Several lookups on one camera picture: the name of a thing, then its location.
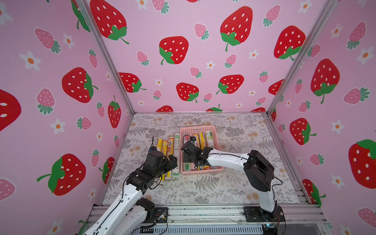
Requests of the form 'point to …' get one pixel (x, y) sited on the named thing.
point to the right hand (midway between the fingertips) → (191, 151)
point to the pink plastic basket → (199, 128)
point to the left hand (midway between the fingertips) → (172, 161)
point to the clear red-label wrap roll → (187, 166)
